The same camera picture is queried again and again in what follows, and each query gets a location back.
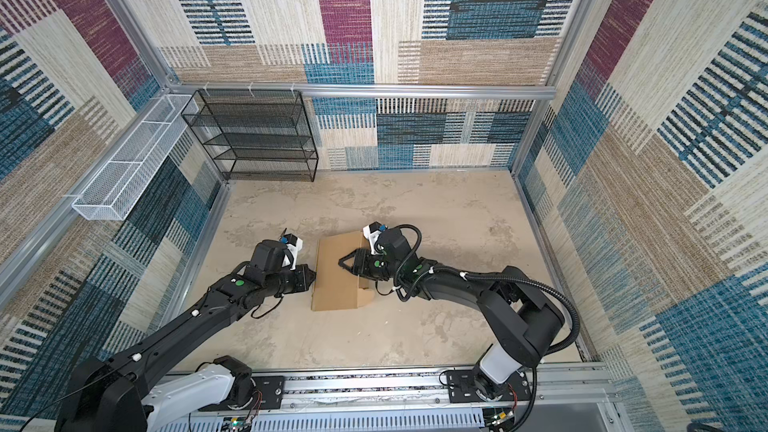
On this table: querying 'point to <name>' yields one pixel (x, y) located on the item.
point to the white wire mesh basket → (118, 185)
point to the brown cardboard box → (336, 286)
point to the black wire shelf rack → (254, 134)
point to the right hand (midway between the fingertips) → (344, 269)
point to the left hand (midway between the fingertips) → (318, 271)
